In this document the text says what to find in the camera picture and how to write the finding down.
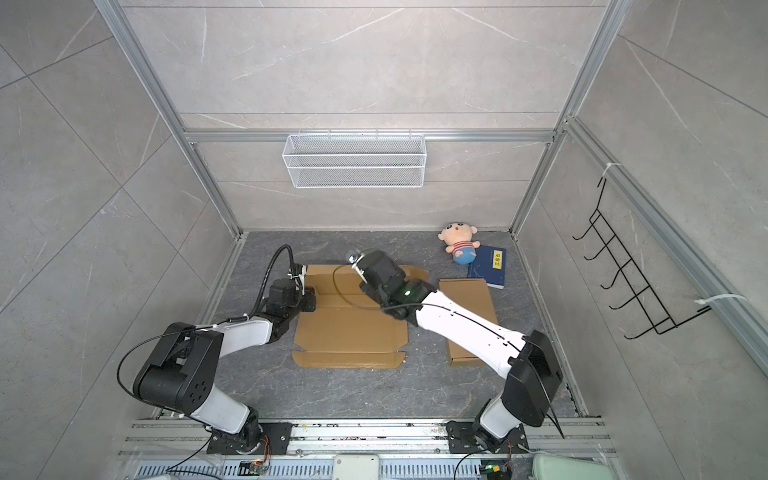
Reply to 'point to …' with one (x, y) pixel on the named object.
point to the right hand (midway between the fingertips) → (380, 265)
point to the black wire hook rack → (661, 319)
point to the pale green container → (559, 467)
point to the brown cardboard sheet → (349, 328)
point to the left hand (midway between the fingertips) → (311, 282)
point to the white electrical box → (356, 467)
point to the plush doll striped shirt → (458, 238)
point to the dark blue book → (489, 264)
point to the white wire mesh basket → (355, 161)
